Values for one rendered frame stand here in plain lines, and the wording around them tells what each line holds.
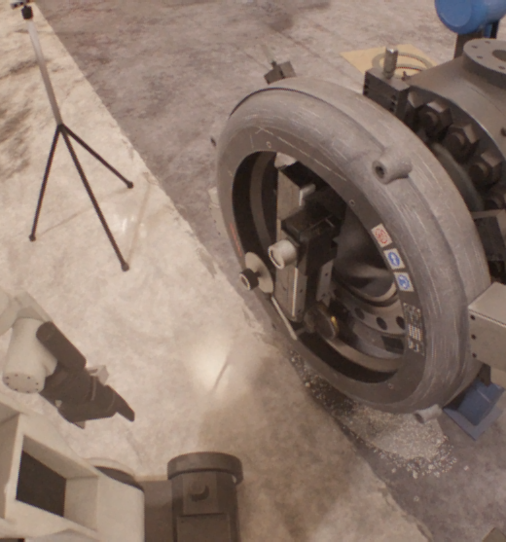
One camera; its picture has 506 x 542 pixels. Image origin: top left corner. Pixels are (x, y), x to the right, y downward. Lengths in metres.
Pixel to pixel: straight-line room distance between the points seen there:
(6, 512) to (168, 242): 1.56
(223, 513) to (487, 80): 1.16
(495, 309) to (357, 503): 0.82
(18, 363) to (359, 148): 0.59
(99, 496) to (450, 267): 0.61
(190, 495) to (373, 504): 0.51
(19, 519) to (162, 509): 0.72
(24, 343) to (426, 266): 0.60
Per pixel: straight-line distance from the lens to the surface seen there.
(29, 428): 0.66
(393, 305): 1.11
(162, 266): 1.95
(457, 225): 0.79
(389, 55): 0.84
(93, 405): 0.89
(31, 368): 0.76
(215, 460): 1.30
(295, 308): 1.16
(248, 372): 1.63
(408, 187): 0.77
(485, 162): 1.05
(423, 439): 1.56
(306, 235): 0.85
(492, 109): 1.13
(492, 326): 0.79
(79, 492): 0.77
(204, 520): 1.26
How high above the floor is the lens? 1.40
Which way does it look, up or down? 47 degrees down
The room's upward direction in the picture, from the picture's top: 3 degrees counter-clockwise
